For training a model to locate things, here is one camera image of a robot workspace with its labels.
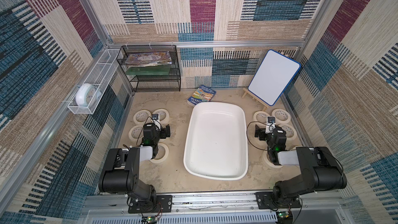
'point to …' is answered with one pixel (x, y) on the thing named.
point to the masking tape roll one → (164, 115)
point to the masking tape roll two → (281, 116)
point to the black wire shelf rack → (153, 83)
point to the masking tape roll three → (140, 116)
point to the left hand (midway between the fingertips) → (160, 124)
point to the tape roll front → (268, 162)
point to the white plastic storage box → (216, 143)
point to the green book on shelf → (164, 70)
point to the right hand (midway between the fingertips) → (266, 123)
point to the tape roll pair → (162, 154)
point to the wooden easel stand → (256, 99)
